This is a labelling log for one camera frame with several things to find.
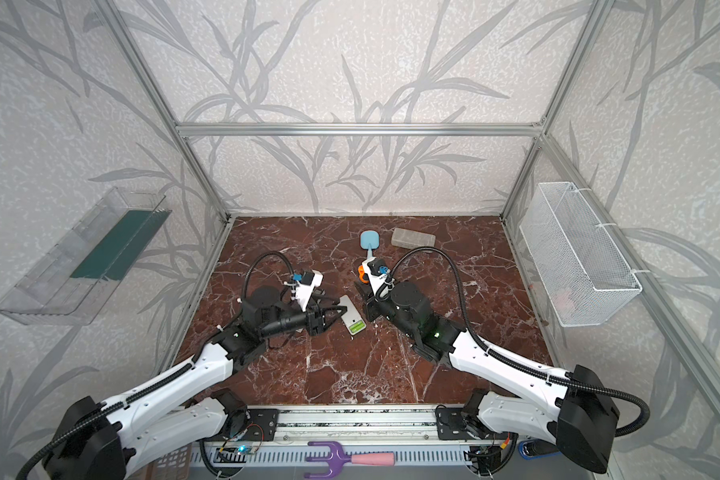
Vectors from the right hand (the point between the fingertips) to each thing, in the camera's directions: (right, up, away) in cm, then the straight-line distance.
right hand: (360, 271), depth 73 cm
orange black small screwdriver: (+1, 0, -6) cm, 6 cm away
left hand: (-4, -7, 0) cm, 8 cm away
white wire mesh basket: (+47, 0, -12) cm, 48 cm away
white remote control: (-4, -17, +18) cm, 25 cm away
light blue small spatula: (+1, +8, +39) cm, 40 cm away
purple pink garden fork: (-5, -44, -4) cm, 44 cm away
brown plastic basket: (-43, -45, -4) cm, 62 cm away
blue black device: (+42, -42, -3) cm, 59 cm away
